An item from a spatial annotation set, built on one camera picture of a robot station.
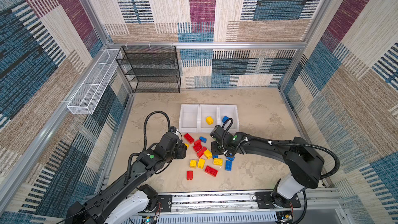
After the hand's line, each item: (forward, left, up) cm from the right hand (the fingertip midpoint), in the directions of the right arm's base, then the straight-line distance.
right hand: (215, 151), depth 86 cm
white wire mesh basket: (+28, +74, +15) cm, 81 cm away
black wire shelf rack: (+54, +41, +15) cm, 70 cm away
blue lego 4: (-7, -6, -2) cm, 10 cm away
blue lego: (-3, 0, -1) cm, 3 cm away
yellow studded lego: (-5, -1, -2) cm, 6 cm away
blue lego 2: (+21, -8, +1) cm, 22 cm away
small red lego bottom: (-11, +14, -3) cm, 18 cm away
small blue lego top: (+8, +6, -1) cm, 10 cm away
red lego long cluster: (0, +8, -2) cm, 8 cm away
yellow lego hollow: (+21, +2, -2) cm, 22 cm away
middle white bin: (+29, +4, -1) cm, 29 cm away
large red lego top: (+9, +15, -2) cm, 18 cm away
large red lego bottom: (-9, +3, -3) cm, 10 cm away
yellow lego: (-6, +12, 0) cm, 14 cm away
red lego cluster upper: (+4, +10, -2) cm, 11 cm away
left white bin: (+24, +15, -2) cm, 28 cm away
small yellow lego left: (+5, +16, -3) cm, 17 cm away
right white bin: (+27, -13, -2) cm, 30 cm away
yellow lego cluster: (-2, +4, +1) cm, 5 cm away
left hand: (0, +17, +8) cm, 19 cm away
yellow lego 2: (-6, +8, -1) cm, 10 cm away
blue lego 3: (-3, -8, -4) cm, 9 cm away
